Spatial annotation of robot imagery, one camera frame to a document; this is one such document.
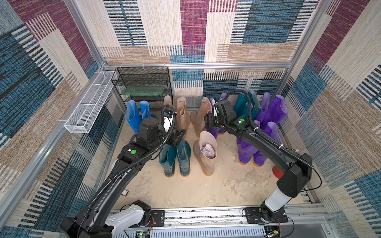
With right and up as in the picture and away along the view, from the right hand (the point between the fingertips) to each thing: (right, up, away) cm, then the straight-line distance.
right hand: (212, 119), depth 82 cm
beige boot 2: (-7, +1, +22) cm, 23 cm away
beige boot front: (-16, 0, +2) cm, 16 cm away
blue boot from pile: (-37, +5, +4) cm, 38 cm away
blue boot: (-42, +2, 0) cm, 43 cm away
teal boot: (+19, +7, +10) cm, 23 cm away
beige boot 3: (-3, -22, -11) cm, 25 cm away
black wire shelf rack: (-47, +26, +26) cm, 60 cm away
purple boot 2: (+30, -5, -5) cm, 30 cm away
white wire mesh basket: (-77, +4, +12) cm, 78 cm away
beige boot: (-26, +12, +11) cm, 31 cm away
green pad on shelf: (-41, +18, +12) cm, 46 cm away
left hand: (-16, -4, -13) cm, 21 cm away
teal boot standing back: (+25, +9, +4) cm, 27 cm away
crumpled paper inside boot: (-2, -16, -6) cm, 17 cm away
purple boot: (+32, +3, +6) cm, 32 cm away
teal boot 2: (-23, -19, -8) cm, 31 cm away
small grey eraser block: (-46, -39, -2) cm, 60 cm away
